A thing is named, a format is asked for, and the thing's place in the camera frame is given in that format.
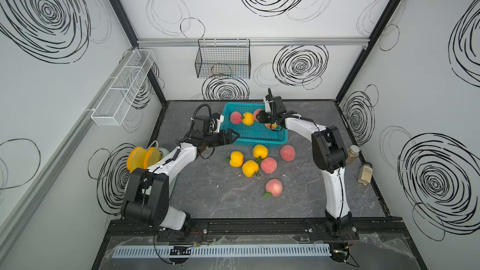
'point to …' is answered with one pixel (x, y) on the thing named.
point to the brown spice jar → (352, 157)
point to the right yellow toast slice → (152, 157)
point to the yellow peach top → (260, 151)
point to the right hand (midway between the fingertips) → (260, 115)
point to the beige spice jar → (364, 176)
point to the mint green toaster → (171, 184)
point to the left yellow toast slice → (135, 159)
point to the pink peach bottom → (274, 186)
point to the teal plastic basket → (256, 134)
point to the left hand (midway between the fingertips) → (233, 136)
